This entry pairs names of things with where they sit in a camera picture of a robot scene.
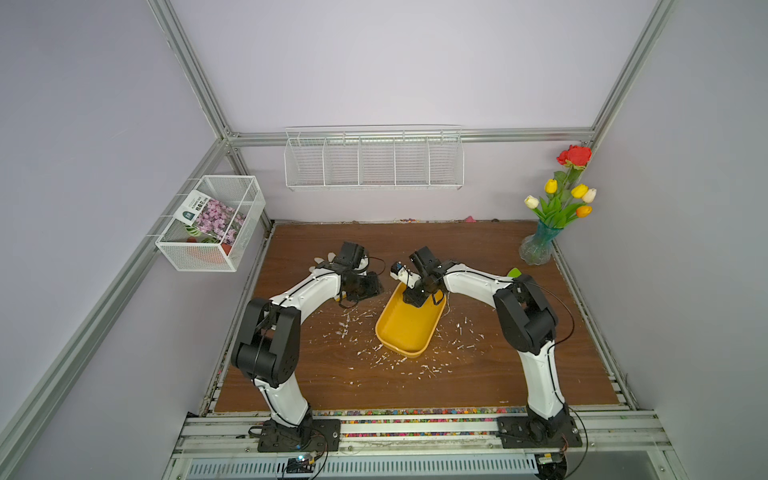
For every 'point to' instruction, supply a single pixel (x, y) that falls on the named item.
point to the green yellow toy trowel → (514, 273)
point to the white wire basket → (186, 248)
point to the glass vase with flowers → (566, 201)
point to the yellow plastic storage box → (404, 327)
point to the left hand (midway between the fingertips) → (379, 291)
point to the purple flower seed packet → (199, 210)
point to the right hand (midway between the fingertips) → (408, 292)
